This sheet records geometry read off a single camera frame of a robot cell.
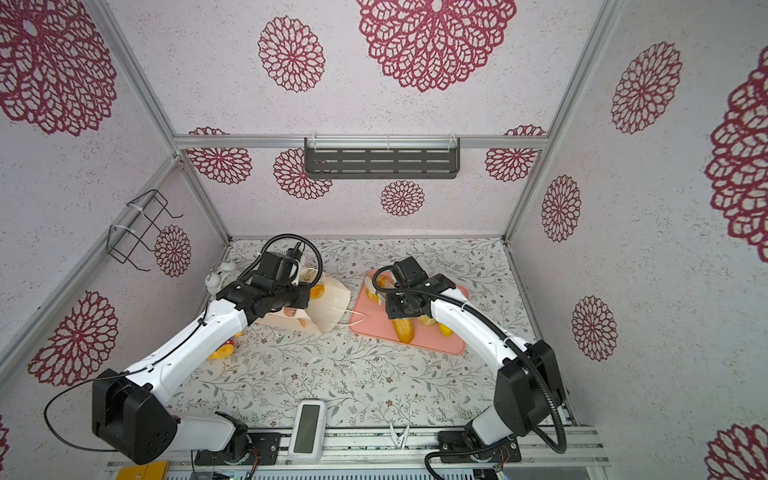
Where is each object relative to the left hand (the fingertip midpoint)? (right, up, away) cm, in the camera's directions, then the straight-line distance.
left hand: (305, 296), depth 83 cm
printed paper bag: (+3, -5, +17) cm, 18 cm away
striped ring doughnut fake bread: (+21, +4, -10) cm, 24 cm away
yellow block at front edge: (-32, -40, -13) cm, 53 cm away
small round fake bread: (+35, -9, +9) cm, 37 cm away
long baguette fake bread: (+28, -11, +7) cm, 31 cm away
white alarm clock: (-29, +6, +14) cm, 33 cm away
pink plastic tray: (+17, -9, +13) cm, 24 cm away
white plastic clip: (+26, -35, -9) cm, 44 cm away
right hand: (+24, -2, 0) cm, 24 cm away
